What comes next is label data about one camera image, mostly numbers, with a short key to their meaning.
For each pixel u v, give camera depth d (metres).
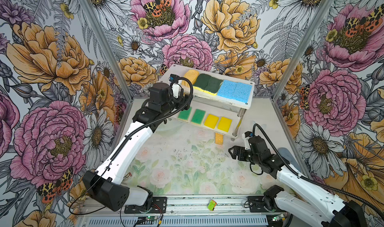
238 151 0.73
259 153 0.62
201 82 0.79
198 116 1.02
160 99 0.53
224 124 0.97
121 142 0.44
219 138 0.96
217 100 0.74
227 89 0.76
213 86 0.77
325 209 0.42
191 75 0.81
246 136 0.76
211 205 0.73
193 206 0.76
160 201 0.76
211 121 1.00
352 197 0.41
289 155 0.89
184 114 1.01
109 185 0.38
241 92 0.75
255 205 0.74
